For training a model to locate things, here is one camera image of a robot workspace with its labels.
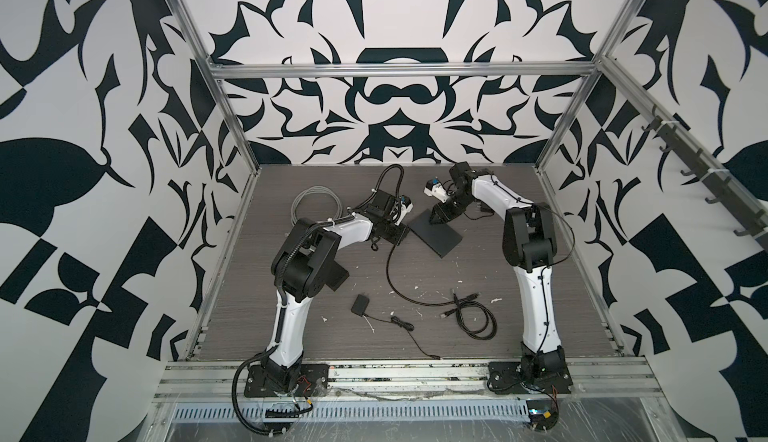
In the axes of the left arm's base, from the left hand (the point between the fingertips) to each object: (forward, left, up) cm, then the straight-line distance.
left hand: (408, 227), depth 99 cm
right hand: (+5, -11, -1) cm, 12 cm away
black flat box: (-15, +23, -3) cm, 27 cm away
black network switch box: (-3, -10, -3) cm, 11 cm away
